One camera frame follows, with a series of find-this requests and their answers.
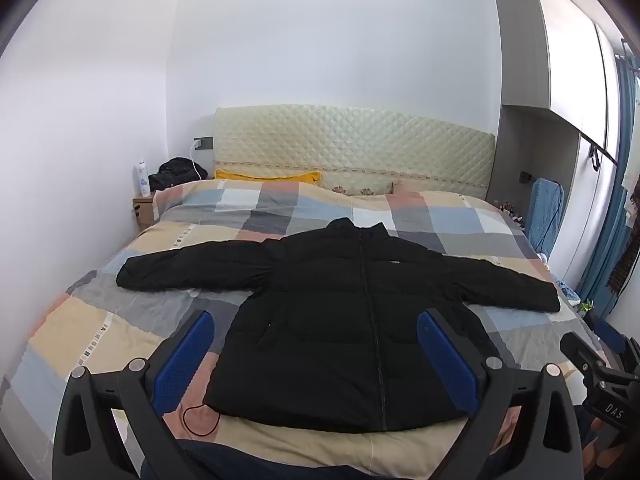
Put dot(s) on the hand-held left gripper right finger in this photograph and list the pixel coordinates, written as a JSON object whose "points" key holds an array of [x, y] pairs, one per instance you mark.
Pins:
{"points": [[448, 366]]}

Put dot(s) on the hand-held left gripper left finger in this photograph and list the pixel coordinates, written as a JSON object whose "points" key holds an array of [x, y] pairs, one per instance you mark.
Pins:
{"points": [[184, 357]]}

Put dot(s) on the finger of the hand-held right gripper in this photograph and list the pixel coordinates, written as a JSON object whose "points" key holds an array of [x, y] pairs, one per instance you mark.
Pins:
{"points": [[580, 352], [611, 336]]}

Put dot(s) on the black puffer jacket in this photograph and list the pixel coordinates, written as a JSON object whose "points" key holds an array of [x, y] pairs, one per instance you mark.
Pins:
{"points": [[325, 320]]}

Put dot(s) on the person's right hand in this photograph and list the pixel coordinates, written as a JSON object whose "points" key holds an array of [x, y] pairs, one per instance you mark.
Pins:
{"points": [[607, 460]]}

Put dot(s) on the plaid bed quilt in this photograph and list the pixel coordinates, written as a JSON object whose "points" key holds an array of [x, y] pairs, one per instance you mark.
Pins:
{"points": [[125, 330]]}

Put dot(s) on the brown patterned cloth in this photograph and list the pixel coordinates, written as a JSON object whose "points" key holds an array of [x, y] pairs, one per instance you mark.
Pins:
{"points": [[627, 270]]}

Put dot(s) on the blue curtain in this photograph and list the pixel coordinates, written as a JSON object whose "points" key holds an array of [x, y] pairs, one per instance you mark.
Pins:
{"points": [[607, 260]]}

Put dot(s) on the person's leg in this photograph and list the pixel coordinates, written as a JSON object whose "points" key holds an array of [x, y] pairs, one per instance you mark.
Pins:
{"points": [[240, 462]]}

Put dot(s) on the blue cloth on chair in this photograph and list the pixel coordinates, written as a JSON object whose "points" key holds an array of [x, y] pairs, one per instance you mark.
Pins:
{"points": [[545, 215]]}

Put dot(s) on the wooden nightstand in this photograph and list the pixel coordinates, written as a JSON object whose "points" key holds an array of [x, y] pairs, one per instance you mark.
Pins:
{"points": [[145, 212]]}

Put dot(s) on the white spray bottle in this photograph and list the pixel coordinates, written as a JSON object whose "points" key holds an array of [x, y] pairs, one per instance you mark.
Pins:
{"points": [[142, 180]]}

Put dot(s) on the black bag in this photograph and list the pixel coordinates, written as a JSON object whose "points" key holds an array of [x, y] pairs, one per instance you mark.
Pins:
{"points": [[175, 172]]}

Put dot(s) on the floral pillow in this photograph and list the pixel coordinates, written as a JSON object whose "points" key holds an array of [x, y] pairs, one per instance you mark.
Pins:
{"points": [[365, 190]]}

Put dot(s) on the yellow pillow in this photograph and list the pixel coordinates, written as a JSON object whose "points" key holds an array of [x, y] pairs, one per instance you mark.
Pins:
{"points": [[280, 179]]}

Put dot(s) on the cream quilted headboard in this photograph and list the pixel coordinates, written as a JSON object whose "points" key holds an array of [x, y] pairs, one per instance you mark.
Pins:
{"points": [[350, 145]]}

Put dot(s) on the grey and white wardrobe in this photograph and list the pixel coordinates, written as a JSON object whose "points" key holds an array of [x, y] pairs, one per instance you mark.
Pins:
{"points": [[560, 60]]}

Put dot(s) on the grey wall socket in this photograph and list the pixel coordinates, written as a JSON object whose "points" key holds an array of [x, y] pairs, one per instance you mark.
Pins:
{"points": [[525, 177], [204, 143]]}

